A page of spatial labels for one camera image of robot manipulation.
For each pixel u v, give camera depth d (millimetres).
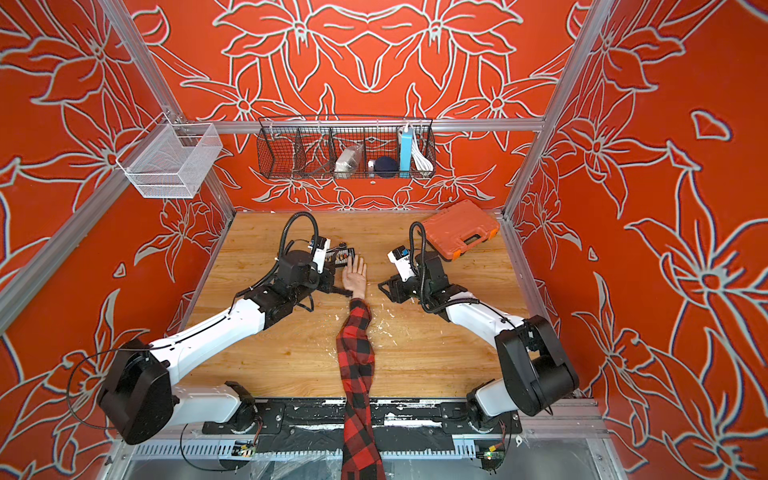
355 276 991
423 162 905
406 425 727
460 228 1083
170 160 917
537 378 430
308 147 1007
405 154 873
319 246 704
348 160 922
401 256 760
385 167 964
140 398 404
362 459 658
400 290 760
